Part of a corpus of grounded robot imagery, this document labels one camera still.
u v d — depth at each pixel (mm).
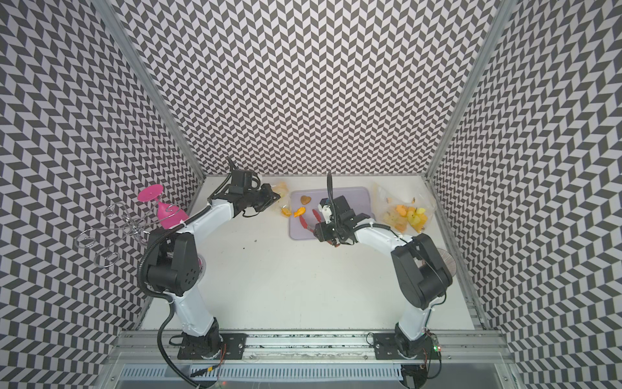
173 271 491
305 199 1083
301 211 1024
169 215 767
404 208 1039
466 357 722
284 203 1043
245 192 748
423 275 473
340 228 698
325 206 824
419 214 956
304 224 955
